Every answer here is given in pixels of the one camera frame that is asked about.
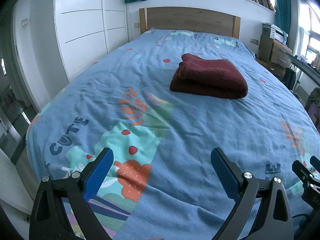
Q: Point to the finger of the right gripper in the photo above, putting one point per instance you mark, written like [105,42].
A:
[310,183]

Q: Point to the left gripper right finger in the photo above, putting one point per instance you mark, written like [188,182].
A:
[273,219]

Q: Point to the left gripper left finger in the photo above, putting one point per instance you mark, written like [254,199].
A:
[49,219]

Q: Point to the dark red knit sweater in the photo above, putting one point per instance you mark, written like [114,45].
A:
[216,78]

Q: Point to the olive jacket on stool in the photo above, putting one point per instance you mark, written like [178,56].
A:
[312,105]

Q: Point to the black hanging bag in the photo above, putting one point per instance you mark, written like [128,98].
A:
[289,78]

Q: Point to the glass top desk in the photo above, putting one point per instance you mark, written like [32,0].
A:
[304,67]

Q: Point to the blue patterned bed duvet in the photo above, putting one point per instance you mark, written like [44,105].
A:
[162,184]

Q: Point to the teal curtain right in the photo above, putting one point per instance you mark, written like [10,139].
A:
[283,16]

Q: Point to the white wardrobe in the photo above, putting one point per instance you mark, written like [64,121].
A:
[56,40]

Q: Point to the wooden headboard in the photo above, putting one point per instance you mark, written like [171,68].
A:
[192,19]

